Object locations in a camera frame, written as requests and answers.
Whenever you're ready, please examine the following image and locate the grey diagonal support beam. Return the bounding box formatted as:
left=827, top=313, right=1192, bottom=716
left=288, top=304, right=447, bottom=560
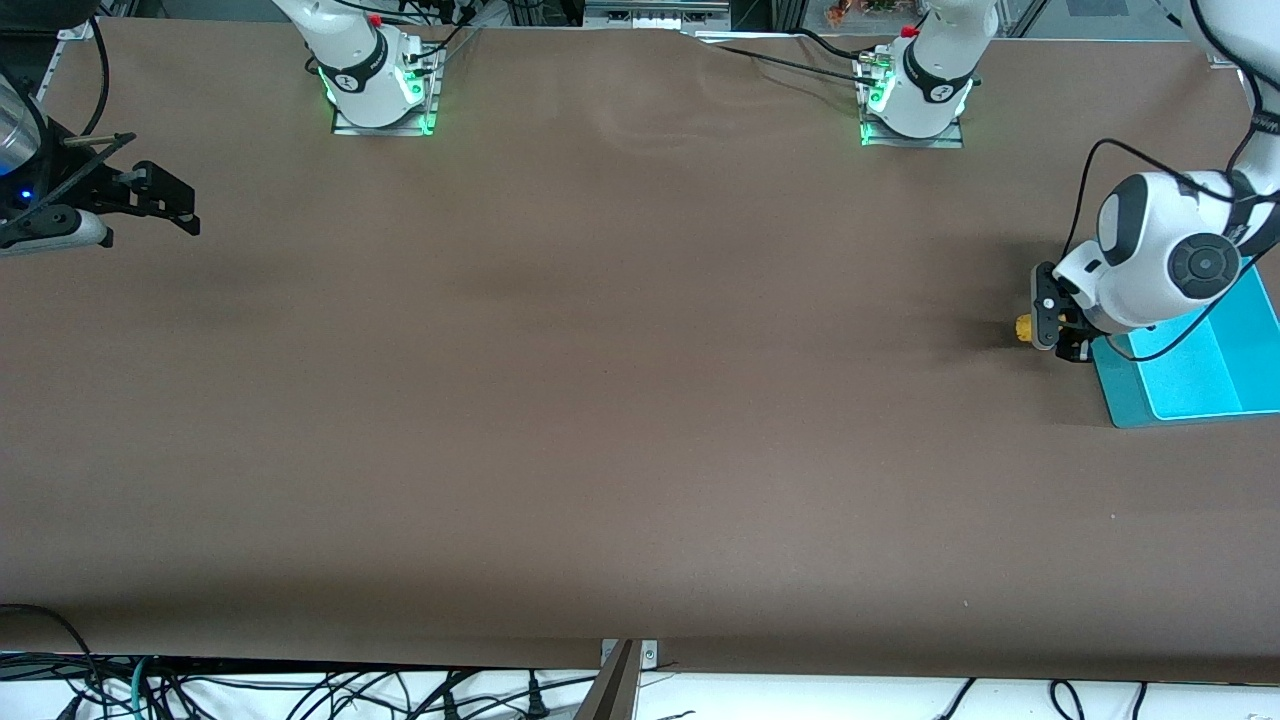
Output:
left=572, top=640, right=642, bottom=720

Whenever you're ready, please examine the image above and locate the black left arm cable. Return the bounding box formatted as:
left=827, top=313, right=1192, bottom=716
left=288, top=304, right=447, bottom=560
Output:
left=1060, top=0, right=1280, bottom=364

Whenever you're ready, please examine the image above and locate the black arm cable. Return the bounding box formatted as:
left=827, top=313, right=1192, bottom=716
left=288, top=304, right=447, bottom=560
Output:
left=1060, top=0, right=1280, bottom=364
left=86, top=18, right=113, bottom=139

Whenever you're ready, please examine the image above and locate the small silver table bracket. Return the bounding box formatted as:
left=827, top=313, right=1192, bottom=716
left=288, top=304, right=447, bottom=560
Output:
left=600, top=639, right=660, bottom=670

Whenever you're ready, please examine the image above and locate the grey metal frame unit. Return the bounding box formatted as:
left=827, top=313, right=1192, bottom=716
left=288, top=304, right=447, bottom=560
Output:
left=583, top=0, right=733, bottom=31

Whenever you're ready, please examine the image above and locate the black looped floor cable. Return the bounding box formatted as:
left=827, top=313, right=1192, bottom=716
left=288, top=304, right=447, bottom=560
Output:
left=0, top=603, right=105, bottom=720

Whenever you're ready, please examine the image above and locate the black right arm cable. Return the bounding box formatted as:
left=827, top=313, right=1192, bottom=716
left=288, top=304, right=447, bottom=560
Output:
left=86, top=18, right=113, bottom=139

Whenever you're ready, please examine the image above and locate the teal storage box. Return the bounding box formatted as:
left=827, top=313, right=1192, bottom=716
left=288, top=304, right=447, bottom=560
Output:
left=1090, top=262, right=1280, bottom=430

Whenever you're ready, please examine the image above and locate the black base power cable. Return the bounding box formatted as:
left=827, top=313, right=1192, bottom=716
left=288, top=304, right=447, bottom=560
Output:
left=690, top=34, right=873, bottom=91
left=795, top=27, right=881, bottom=67
left=405, top=0, right=483, bottom=63

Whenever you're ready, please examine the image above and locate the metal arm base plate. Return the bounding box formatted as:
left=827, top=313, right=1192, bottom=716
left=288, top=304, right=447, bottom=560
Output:
left=857, top=52, right=967, bottom=150
left=330, top=48, right=442, bottom=138

